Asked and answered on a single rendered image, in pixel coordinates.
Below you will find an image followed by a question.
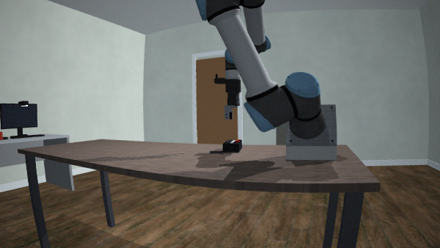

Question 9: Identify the dark grey power strip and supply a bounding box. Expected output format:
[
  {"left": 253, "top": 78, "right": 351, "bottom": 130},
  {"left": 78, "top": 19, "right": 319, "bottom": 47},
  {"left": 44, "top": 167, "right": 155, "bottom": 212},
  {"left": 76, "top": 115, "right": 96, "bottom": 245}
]
[{"left": 210, "top": 139, "right": 242, "bottom": 153}]

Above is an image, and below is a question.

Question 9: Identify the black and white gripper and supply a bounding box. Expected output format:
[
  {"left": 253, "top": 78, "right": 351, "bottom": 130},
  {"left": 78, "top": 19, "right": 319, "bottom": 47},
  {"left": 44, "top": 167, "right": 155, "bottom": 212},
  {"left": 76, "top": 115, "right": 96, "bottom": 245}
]
[{"left": 214, "top": 70, "right": 241, "bottom": 120}]

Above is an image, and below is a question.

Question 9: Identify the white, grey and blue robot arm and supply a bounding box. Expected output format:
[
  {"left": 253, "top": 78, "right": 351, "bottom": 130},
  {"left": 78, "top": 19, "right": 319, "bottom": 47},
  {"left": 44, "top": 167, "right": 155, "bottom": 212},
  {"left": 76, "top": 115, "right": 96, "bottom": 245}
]
[{"left": 196, "top": 0, "right": 326, "bottom": 139}]

